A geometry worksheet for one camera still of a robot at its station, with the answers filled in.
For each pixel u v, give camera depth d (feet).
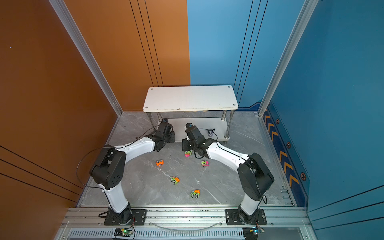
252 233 2.29
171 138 2.85
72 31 2.51
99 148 3.65
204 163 2.93
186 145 2.52
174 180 2.73
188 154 3.08
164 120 2.81
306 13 2.34
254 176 1.52
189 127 2.53
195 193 2.59
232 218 2.38
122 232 2.33
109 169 1.60
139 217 2.42
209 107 2.48
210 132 3.08
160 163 2.95
